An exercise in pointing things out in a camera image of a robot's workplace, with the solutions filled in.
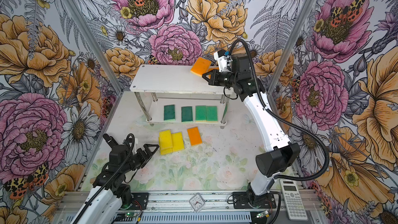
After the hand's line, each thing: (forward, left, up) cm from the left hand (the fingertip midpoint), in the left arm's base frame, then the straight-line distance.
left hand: (156, 155), depth 81 cm
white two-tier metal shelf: (+49, -3, -7) cm, 50 cm away
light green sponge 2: (+24, -30, +1) cm, 39 cm away
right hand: (+20, -24, +32) cm, 45 cm away
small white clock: (-20, -21, -6) cm, 30 cm away
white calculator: (-20, -66, -6) cm, 69 cm away
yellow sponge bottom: (+5, -3, -6) cm, 9 cm away
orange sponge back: (+15, -19, -8) cm, 26 cm away
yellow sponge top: (+11, -3, -5) cm, 12 cm away
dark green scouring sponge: (+27, -14, -1) cm, 30 cm away
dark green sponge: (+28, -3, -1) cm, 28 cm away
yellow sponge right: (+11, -9, -7) cm, 17 cm away
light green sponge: (+27, -23, -1) cm, 35 cm away
